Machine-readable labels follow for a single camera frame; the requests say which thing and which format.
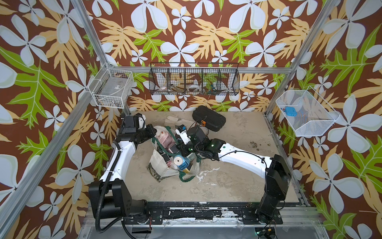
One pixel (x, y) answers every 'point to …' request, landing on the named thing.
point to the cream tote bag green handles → (166, 160)
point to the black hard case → (210, 118)
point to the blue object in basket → (290, 111)
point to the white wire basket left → (112, 87)
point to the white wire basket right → (308, 113)
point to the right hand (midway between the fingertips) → (175, 145)
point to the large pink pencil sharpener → (166, 139)
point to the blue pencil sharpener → (181, 162)
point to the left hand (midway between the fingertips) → (156, 127)
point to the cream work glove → (173, 121)
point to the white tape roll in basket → (194, 86)
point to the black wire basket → (194, 78)
